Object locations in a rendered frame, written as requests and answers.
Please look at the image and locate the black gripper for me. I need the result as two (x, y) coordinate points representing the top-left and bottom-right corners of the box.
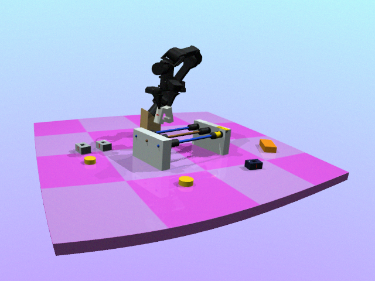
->
(145, 74), (180, 109)

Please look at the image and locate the yellow short cylinder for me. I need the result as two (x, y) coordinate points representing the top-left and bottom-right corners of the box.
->
(84, 156), (96, 165)
(178, 176), (194, 187)

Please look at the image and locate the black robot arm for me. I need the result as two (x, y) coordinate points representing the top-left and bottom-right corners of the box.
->
(148, 45), (202, 117)

